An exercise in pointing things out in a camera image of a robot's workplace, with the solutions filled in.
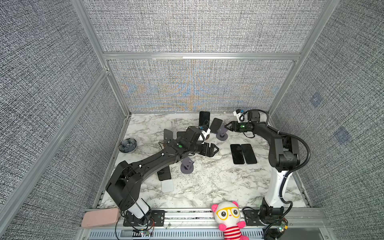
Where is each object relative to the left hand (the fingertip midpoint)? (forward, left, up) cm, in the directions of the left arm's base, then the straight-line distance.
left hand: (213, 148), depth 80 cm
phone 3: (+29, -8, -15) cm, 34 cm away
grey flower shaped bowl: (+14, +52, -15) cm, 56 cm away
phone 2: (+24, +2, -3) cm, 25 cm away
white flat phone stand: (-13, +26, -17) cm, 33 cm away
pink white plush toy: (-30, -3, -10) cm, 31 cm away
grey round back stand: (+18, -11, -14) cm, 26 cm away
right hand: (+22, -15, -8) cm, 28 cm away
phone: (+4, -19, -18) cm, 27 cm away
